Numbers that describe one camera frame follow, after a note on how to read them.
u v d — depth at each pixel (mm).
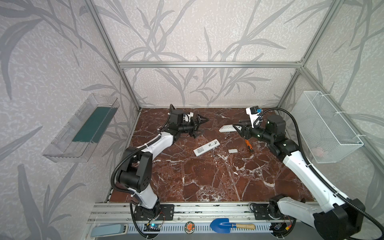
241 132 667
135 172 462
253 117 632
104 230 667
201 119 760
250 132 649
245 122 652
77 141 631
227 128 765
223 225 705
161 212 727
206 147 961
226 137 1019
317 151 731
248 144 964
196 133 824
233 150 963
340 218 369
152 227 717
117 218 735
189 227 693
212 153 956
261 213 724
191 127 783
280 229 735
